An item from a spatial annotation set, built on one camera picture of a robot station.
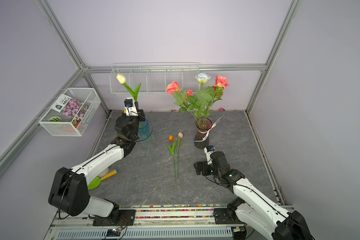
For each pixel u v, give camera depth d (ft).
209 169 2.36
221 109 4.07
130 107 2.10
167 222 2.39
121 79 2.15
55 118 2.32
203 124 2.92
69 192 1.39
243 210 1.99
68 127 2.37
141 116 2.42
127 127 1.95
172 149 3.21
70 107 2.44
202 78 2.45
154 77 3.24
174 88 2.48
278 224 1.34
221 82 2.34
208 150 2.42
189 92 2.61
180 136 3.40
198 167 2.42
